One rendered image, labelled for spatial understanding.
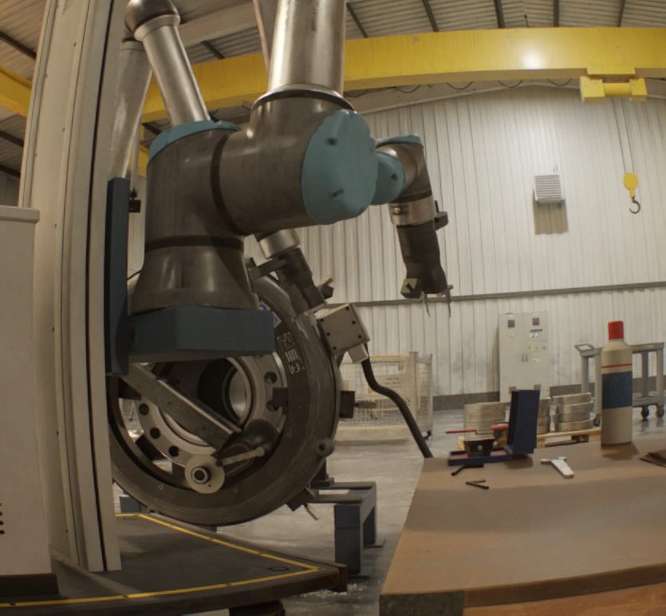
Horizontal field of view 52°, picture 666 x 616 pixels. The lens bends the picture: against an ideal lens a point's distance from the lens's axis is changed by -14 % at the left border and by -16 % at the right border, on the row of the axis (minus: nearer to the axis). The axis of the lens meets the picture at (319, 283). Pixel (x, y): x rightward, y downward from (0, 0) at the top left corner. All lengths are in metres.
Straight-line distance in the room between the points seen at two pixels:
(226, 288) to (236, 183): 0.14
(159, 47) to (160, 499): 1.19
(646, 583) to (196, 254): 0.79
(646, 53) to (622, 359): 12.67
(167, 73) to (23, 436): 0.98
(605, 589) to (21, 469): 0.73
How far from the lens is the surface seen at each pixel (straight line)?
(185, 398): 2.04
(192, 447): 2.20
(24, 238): 0.99
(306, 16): 1.16
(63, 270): 1.16
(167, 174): 1.11
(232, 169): 1.04
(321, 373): 1.98
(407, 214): 1.45
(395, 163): 1.33
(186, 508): 2.09
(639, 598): 0.52
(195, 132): 1.12
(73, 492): 1.15
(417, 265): 1.50
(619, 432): 1.37
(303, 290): 1.76
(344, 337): 2.00
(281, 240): 1.76
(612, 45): 13.84
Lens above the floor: 0.61
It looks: 8 degrees up
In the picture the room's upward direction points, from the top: 2 degrees counter-clockwise
